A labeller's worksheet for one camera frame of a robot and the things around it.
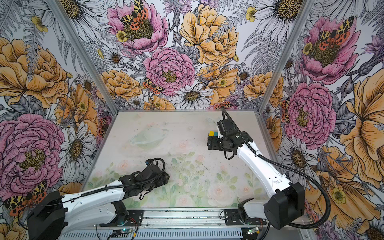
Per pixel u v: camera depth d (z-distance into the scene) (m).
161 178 0.74
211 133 0.97
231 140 0.55
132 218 0.73
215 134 0.96
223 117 0.70
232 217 0.74
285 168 0.43
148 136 1.08
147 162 0.78
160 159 0.73
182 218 0.76
